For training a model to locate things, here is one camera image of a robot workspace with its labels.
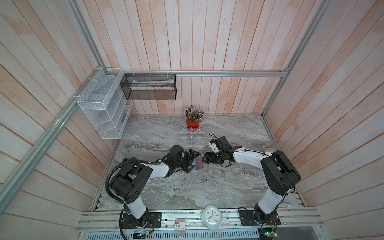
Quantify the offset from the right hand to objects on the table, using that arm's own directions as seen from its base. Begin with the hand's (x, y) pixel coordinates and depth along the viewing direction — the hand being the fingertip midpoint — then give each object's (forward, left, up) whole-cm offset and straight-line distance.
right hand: (206, 159), depth 94 cm
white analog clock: (-32, -1, +2) cm, 32 cm away
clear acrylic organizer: (+15, +10, +3) cm, 18 cm away
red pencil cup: (+26, +9, +2) cm, 28 cm away
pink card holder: (-4, +4, 0) cm, 6 cm away
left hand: (-4, +5, +5) cm, 8 cm away
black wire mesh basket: (+44, +40, +24) cm, 64 cm away
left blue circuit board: (-40, +34, -2) cm, 53 cm away
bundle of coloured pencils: (+27, +9, +13) cm, 31 cm away
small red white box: (-37, +14, +1) cm, 39 cm away
